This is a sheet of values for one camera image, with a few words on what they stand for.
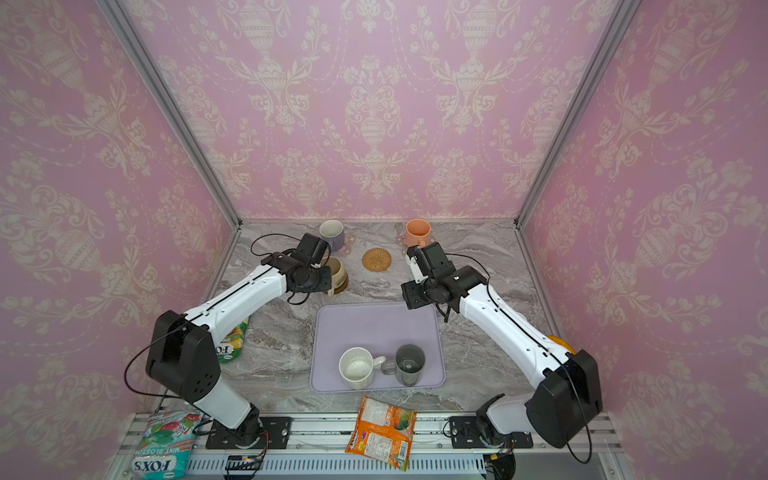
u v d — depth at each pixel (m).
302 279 0.64
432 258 0.61
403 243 1.15
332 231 1.12
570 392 0.39
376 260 1.09
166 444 0.71
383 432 0.73
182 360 0.44
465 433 0.73
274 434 0.74
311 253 0.69
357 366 0.83
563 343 0.44
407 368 0.81
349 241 1.15
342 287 1.01
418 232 1.09
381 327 0.92
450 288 0.54
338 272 0.94
